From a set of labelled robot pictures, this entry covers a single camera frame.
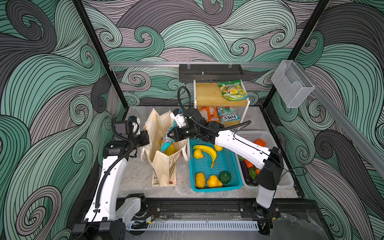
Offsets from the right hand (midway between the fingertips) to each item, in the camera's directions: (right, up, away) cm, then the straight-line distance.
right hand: (167, 135), depth 71 cm
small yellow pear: (+16, -14, +19) cm, 28 cm away
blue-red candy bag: (0, -3, 0) cm, 3 cm away
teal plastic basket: (+22, -24, +14) cm, 36 cm away
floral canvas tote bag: (-3, -17, +3) cm, 17 cm away
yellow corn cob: (+17, -25, +7) cm, 31 cm away
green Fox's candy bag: (+35, +11, +19) cm, 41 cm away
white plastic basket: (+36, -23, +3) cm, 43 cm away
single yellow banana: (+24, -13, +17) cm, 32 cm away
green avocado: (+30, -24, +8) cm, 39 cm away
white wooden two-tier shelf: (+28, +22, +11) cm, 37 cm away
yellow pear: (+24, -26, +6) cm, 35 cm away
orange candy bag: (+24, +11, +21) cm, 34 cm away
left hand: (-11, 0, +4) cm, 11 cm away
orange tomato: (+56, -7, +21) cm, 60 cm away
